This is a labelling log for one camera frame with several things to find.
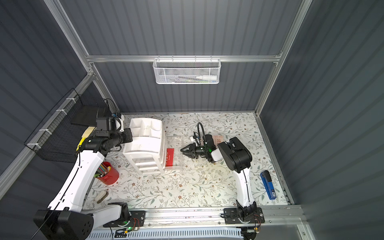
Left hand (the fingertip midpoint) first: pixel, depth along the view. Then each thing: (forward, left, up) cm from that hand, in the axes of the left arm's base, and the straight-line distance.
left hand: (130, 133), depth 76 cm
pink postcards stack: (+14, -50, -26) cm, 57 cm away
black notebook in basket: (+9, +24, +4) cm, 26 cm away
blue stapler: (-19, -74, -23) cm, 80 cm away
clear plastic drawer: (+11, -20, -26) cm, 34 cm away
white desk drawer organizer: (-5, -8, -6) cm, 12 cm away
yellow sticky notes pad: (+2, +21, +1) cm, 22 cm away
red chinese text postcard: (-1, -17, -24) cm, 29 cm away
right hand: (0, -27, -20) cm, 33 cm away
